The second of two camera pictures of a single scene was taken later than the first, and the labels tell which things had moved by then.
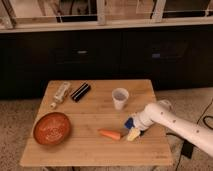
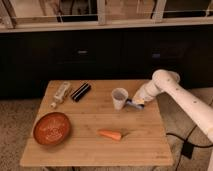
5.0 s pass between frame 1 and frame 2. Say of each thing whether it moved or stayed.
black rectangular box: stayed
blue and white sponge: moved
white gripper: moved
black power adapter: stayed
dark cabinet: stayed
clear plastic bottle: stayed
